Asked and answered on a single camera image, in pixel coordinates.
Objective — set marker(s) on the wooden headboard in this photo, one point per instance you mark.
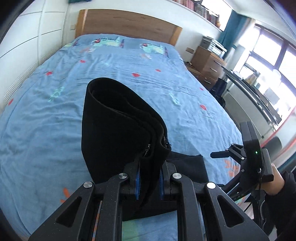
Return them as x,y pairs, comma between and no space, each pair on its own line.
126,23

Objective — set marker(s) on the white wardrobe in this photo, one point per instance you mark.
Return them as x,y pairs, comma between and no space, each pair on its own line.
35,35

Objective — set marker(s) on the right hand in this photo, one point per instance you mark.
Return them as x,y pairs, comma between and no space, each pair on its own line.
274,187

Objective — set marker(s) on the long desk with rail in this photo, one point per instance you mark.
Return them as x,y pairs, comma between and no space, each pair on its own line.
250,93

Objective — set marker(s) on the dark bag on floor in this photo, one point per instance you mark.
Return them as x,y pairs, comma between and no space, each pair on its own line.
217,91

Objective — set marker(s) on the white printer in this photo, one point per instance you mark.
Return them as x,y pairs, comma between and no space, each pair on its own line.
214,46

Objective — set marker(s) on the black pants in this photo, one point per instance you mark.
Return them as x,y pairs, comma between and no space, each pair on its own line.
119,127

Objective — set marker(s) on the wooden chest of drawers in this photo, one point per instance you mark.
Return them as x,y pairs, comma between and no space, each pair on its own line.
209,65

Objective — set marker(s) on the low wooden nightstand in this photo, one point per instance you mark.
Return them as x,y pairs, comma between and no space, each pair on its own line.
193,71

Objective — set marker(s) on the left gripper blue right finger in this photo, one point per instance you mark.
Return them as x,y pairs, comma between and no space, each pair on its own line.
165,179

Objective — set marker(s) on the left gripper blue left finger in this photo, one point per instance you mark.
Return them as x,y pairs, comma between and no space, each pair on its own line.
133,171

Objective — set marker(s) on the row of books on shelf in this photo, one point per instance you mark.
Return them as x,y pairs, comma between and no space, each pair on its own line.
201,10

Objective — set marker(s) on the right teal curtain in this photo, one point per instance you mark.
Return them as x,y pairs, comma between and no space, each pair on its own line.
235,26

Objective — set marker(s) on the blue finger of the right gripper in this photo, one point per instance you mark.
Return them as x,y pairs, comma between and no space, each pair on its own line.
235,151

